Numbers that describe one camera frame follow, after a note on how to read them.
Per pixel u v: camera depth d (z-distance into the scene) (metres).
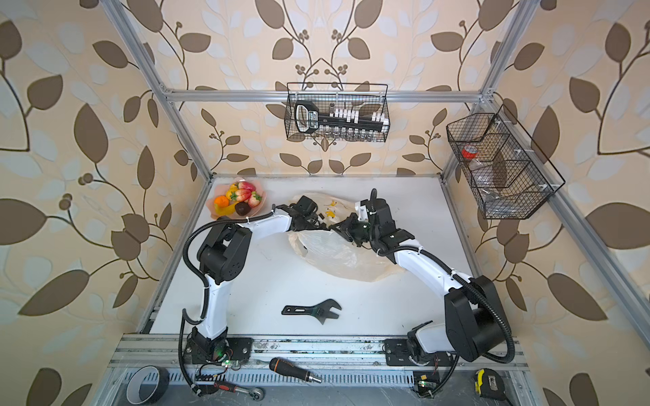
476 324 0.42
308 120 0.85
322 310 0.82
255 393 0.67
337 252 0.77
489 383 0.67
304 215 0.84
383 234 0.65
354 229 0.72
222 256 0.55
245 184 1.08
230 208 1.05
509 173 0.74
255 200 1.05
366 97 0.91
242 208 1.03
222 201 1.05
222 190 1.11
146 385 0.70
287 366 0.71
